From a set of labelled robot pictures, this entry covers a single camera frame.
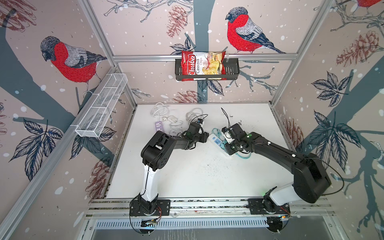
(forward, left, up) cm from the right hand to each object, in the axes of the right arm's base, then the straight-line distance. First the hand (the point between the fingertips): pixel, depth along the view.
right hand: (226, 149), depth 87 cm
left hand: (+13, +13, -4) cm, 18 cm away
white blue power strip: (+10, +6, -4) cm, 13 cm away
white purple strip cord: (+28, +47, +3) cm, 55 cm away
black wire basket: (+41, -4, +26) cm, 48 cm away
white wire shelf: (+5, +68, +27) cm, 73 cm away
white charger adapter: (+26, +38, -3) cm, 46 cm away
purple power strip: (+18, +46, -2) cm, 50 cm away
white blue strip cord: (+32, +23, -5) cm, 40 cm away
